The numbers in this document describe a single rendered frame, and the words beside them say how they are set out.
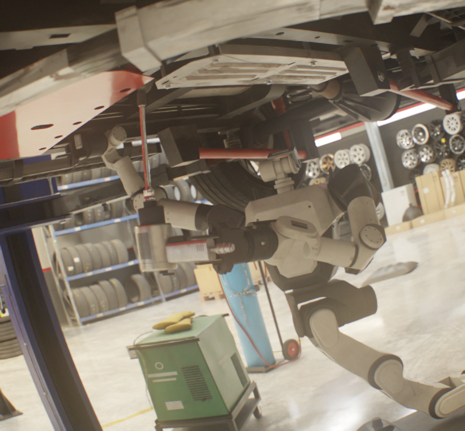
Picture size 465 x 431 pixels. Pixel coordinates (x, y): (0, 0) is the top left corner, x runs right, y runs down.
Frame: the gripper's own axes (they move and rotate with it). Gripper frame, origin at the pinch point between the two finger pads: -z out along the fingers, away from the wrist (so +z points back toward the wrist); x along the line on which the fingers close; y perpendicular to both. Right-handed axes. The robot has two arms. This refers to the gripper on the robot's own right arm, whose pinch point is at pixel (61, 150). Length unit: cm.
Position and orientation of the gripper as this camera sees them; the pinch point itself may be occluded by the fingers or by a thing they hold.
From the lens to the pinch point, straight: 203.0
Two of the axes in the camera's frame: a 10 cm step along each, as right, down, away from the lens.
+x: 2.7, 9.6, -0.5
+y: -7.0, 2.3, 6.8
